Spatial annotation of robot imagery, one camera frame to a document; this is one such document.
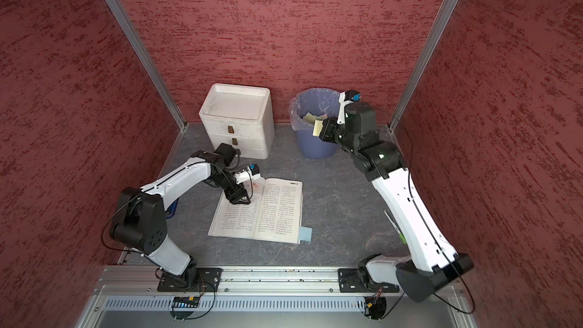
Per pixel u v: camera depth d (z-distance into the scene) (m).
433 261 0.37
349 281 0.74
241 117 0.90
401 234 0.83
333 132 0.57
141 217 0.47
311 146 0.97
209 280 0.74
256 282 0.75
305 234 0.85
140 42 0.88
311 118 1.03
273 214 0.87
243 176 0.78
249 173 0.77
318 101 1.00
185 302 0.73
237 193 0.75
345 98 0.57
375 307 0.70
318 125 0.72
